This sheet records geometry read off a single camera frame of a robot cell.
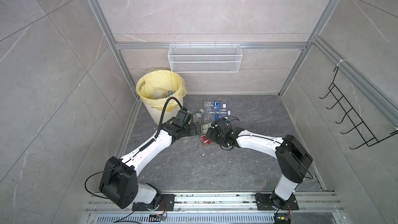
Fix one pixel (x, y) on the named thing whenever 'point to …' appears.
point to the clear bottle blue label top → (214, 105)
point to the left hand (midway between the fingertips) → (194, 125)
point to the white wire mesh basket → (205, 58)
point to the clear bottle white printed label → (204, 128)
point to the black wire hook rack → (367, 135)
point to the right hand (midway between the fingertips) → (210, 136)
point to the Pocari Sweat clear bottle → (209, 118)
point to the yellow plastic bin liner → (166, 80)
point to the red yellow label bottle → (205, 141)
